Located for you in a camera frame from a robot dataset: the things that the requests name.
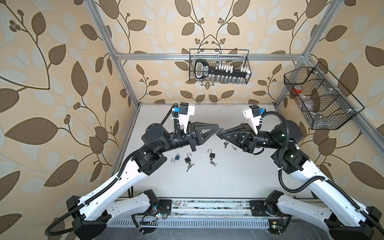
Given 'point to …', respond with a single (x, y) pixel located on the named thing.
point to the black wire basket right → (326, 102)
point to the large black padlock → (187, 159)
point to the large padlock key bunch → (189, 166)
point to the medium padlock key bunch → (212, 163)
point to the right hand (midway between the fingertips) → (223, 137)
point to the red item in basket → (297, 89)
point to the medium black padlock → (212, 155)
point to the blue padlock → (176, 158)
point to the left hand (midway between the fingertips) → (221, 132)
